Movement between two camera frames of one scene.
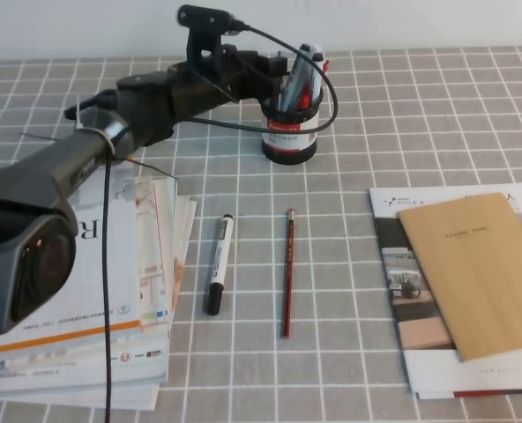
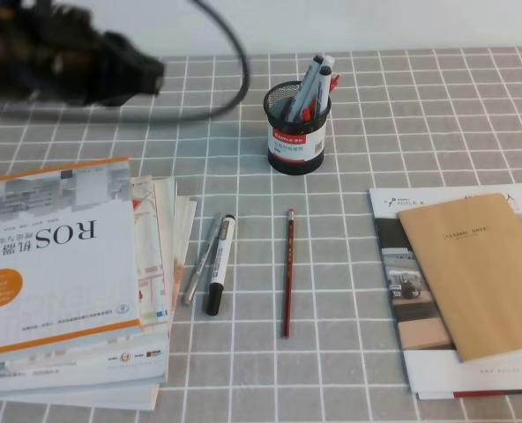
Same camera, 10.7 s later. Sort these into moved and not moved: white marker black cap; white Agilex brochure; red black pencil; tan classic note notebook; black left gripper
Moved: black left gripper
Not moved: red black pencil; tan classic note notebook; white Agilex brochure; white marker black cap
